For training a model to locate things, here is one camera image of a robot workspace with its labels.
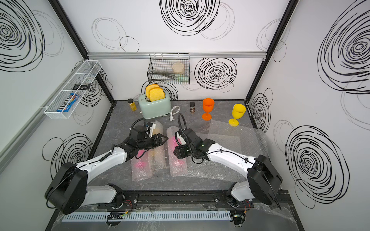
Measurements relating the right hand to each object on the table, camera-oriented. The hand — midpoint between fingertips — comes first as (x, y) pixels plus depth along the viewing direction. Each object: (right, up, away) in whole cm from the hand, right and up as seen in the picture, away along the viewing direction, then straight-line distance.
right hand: (177, 151), depth 80 cm
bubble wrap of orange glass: (+18, -11, +4) cm, 22 cm away
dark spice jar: (+9, +28, +26) cm, 39 cm away
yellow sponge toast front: (-16, +35, +18) cm, 43 cm away
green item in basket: (+2, +46, +16) cm, 49 cm away
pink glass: (0, -8, -2) cm, 8 cm away
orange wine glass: (+20, +27, +16) cm, 37 cm away
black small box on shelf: (-52, +36, -1) cm, 64 cm away
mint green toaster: (-17, +25, +20) cm, 36 cm away
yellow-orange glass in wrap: (-12, -4, 0) cm, 12 cm away
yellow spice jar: (-36, +28, +28) cm, 54 cm away
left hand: (-7, +6, +4) cm, 10 cm away
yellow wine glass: (+39, +23, +14) cm, 48 cm away
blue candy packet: (-52, +27, -9) cm, 59 cm away
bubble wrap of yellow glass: (+47, +2, +16) cm, 50 cm away
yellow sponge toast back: (-22, +38, +18) cm, 47 cm away
